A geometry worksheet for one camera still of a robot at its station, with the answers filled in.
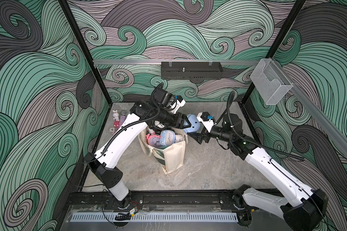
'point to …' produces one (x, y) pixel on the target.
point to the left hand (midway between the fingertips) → (186, 123)
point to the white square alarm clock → (178, 138)
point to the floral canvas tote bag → (171, 157)
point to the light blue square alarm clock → (167, 137)
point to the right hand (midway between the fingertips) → (191, 125)
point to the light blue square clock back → (194, 124)
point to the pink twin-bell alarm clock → (153, 140)
